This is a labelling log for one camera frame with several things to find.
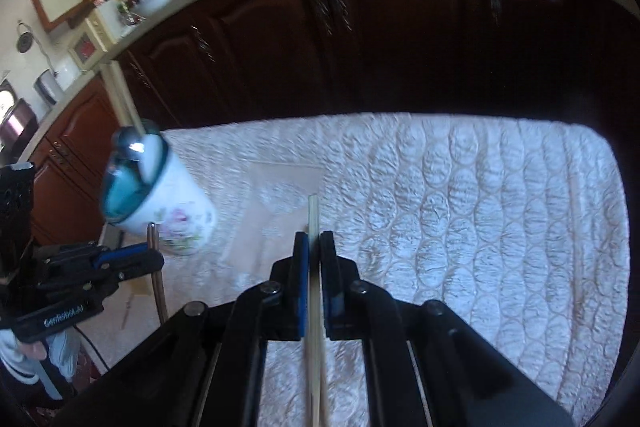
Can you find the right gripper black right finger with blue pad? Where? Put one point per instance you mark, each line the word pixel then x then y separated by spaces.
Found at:
pixel 393 336

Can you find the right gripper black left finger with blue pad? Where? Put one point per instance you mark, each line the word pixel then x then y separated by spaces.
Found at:
pixel 274 310

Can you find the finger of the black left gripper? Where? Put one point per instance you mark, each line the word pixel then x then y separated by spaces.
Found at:
pixel 128 263

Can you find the dark wooden kitchen cabinets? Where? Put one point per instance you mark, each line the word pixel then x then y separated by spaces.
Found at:
pixel 300 41

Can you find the left hand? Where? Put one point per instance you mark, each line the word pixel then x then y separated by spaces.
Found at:
pixel 60 349

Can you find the white floral utensil cup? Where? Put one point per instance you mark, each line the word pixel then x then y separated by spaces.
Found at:
pixel 184 214

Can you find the white ceramic soup spoon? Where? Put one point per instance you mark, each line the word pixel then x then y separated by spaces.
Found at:
pixel 150 151

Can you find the metal spoon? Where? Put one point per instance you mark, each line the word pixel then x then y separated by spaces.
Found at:
pixel 127 142

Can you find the quilted white tablecloth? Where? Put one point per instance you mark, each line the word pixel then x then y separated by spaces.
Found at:
pixel 519 226

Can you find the gold handled utensil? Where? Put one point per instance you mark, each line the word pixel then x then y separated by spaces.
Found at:
pixel 157 281

